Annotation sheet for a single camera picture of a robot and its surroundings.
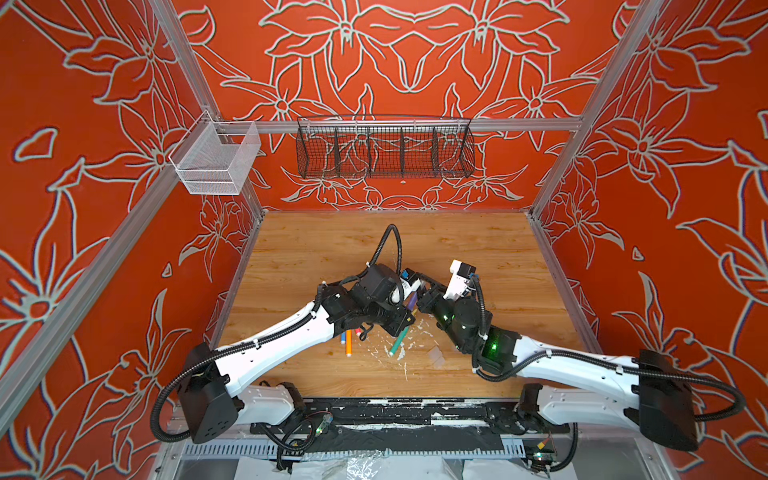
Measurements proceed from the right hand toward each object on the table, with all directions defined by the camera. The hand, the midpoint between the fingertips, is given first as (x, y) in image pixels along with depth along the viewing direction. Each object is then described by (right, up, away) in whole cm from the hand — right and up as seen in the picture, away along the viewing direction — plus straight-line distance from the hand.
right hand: (406, 280), depth 70 cm
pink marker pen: (-10, -8, -13) cm, 19 cm away
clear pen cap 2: (+10, -25, +12) cm, 29 cm away
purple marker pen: (+1, -5, -1) cm, 5 cm away
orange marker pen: (-15, -21, +15) cm, 30 cm away
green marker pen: (-1, -20, +15) cm, 25 cm away
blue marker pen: (-15, -14, -1) cm, 20 cm away
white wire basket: (-60, +36, +23) cm, 73 cm away
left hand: (+2, -8, +2) cm, 9 cm away
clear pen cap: (+10, -23, +12) cm, 28 cm away
